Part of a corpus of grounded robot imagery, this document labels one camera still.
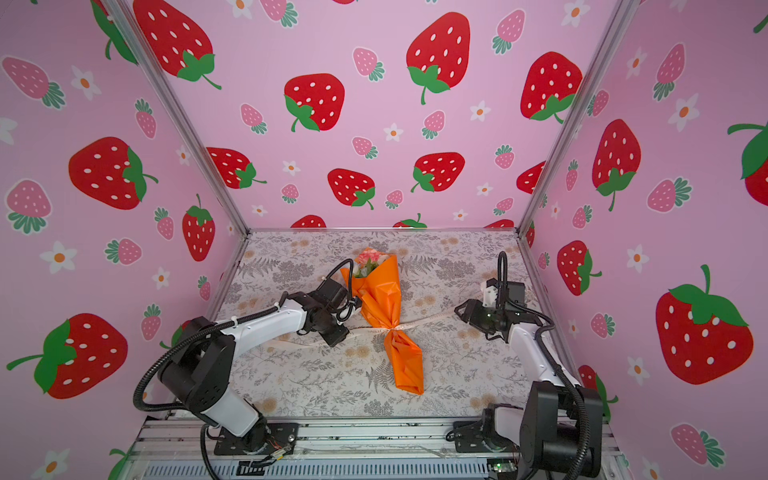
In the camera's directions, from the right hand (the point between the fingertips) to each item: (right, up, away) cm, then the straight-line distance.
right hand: (461, 311), depth 86 cm
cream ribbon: (-14, -6, +6) cm, 16 cm away
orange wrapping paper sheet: (-25, +4, +6) cm, 26 cm away
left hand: (-37, -6, +4) cm, 38 cm away
